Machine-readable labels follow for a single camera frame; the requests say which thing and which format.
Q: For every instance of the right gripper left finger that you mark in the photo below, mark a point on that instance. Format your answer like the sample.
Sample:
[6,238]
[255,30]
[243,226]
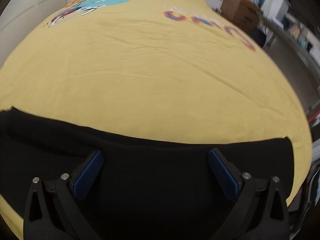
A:
[51,210]

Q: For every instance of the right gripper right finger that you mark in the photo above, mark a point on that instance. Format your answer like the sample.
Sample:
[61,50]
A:
[258,206]

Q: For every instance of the black pants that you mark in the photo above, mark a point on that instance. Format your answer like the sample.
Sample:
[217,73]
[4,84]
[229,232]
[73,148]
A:
[145,189]

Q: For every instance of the yellow printed bed sheet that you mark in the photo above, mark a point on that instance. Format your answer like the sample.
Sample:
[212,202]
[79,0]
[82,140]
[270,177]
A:
[162,70]

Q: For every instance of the cluttered white shelf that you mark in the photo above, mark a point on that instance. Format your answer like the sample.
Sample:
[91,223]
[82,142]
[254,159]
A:
[299,17]

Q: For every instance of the brown cardboard box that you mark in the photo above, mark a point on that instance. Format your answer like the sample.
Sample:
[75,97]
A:
[242,13]

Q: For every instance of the white wardrobe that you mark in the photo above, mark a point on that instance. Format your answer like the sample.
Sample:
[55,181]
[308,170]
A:
[20,17]

